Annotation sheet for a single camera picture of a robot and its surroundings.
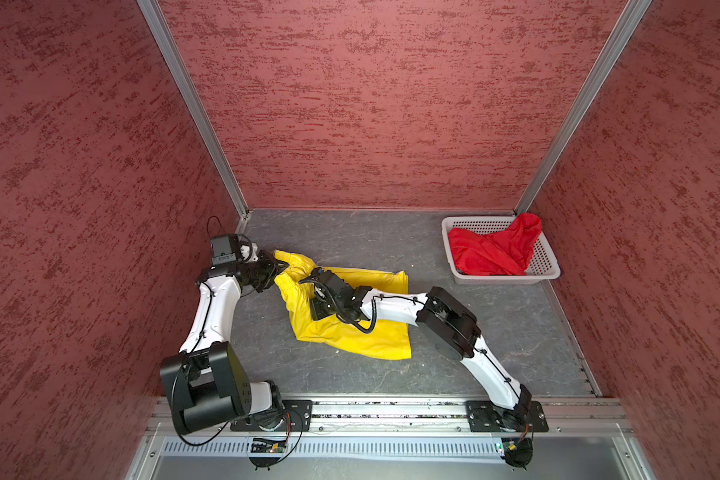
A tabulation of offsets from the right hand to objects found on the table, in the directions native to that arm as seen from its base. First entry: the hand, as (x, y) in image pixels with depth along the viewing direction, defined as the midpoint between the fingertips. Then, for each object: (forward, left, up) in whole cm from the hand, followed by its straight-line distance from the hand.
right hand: (310, 311), depth 92 cm
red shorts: (+14, -61, +10) cm, 64 cm away
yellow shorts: (-10, -23, 0) cm, 25 cm away
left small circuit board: (-34, +8, -3) cm, 35 cm away
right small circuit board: (-38, -54, -3) cm, 66 cm away
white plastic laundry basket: (+12, -77, +4) cm, 78 cm away
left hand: (+5, +4, +16) cm, 17 cm away
